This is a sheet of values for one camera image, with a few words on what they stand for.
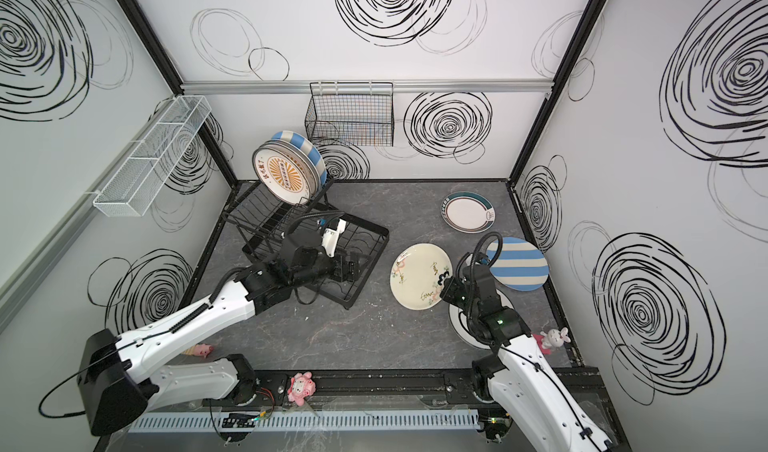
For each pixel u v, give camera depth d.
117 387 0.38
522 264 0.99
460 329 0.81
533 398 0.47
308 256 0.57
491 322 0.56
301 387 0.71
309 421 0.96
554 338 0.75
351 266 0.65
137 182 0.74
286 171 0.81
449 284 0.81
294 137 0.81
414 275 0.89
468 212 1.09
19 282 0.51
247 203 0.83
